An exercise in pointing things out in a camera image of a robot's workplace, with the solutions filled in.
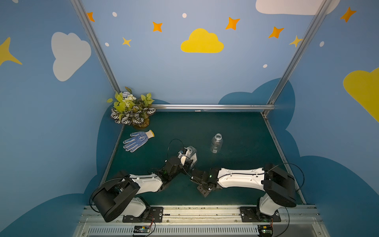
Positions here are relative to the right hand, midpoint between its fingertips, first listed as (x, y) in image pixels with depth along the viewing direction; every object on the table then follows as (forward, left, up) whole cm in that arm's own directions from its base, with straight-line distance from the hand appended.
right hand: (205, 185), depth 84 cm
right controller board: (-19, -30, -3) cm, 36 cm away
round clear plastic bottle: (+25, -7, +7) cm, 27 cm away
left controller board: (-23, +31, -1) cm, 38 cm away
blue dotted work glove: (+30, +47, +1) cm, 56 cm away
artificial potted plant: (+37, +51, +22) cm, 67 cm away
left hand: (+14, +10, +7) cm, 19 cm away
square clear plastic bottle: (+15, +8, +11) cm, 20 cm away
